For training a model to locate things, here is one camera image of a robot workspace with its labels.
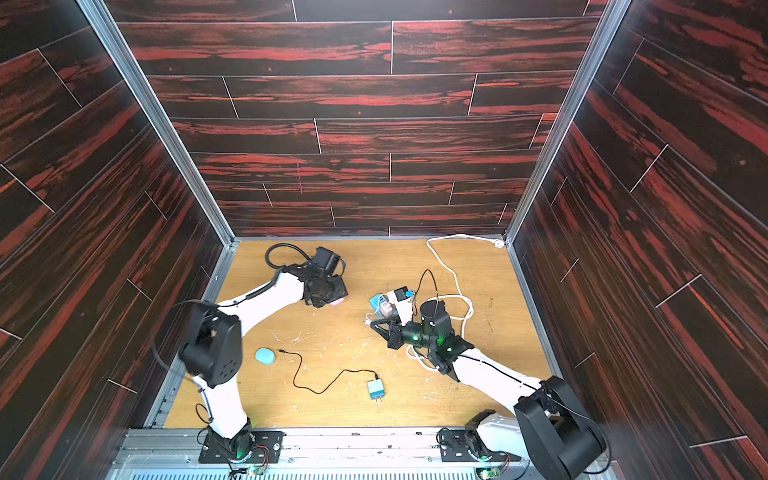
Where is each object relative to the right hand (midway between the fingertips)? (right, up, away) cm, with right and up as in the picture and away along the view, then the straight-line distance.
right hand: (376, 320), depth 80 cm
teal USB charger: (0, -20, +2) cm, 20 cm away
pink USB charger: (+3, +1, +11) cm, 11 cm away
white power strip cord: (+28, +5, +20) cm, 35 cm away
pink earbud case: (-11, +4, +8) cm, 14 cm away
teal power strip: (-1, +2, +18) cm, 18 cm away
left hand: (-11, +6, +14) cm, 19 cm away
